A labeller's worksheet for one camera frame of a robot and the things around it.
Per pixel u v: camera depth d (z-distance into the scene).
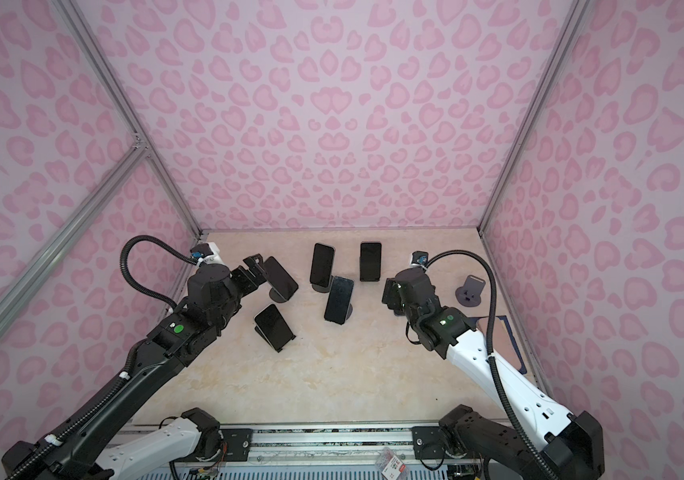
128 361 0.46
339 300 0.93
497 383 0.43
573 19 0.70
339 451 0.73
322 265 1.02
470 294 0.95
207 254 0.61
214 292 0.52
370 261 1.13
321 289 1.03
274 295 0.99
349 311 0.94
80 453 0.39
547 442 0.38
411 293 0.55
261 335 0.93
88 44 0.73
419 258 0.66
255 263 0.66
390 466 0.69
